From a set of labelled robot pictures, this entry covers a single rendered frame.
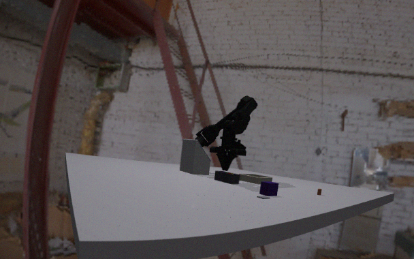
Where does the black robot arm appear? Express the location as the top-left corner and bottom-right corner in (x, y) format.
(194, 96), (257, 149)

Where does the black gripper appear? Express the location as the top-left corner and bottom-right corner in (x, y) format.
(210, 134), (246, 171)

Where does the beige shallow tray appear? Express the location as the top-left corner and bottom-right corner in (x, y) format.
(239, 174), (272, 185)

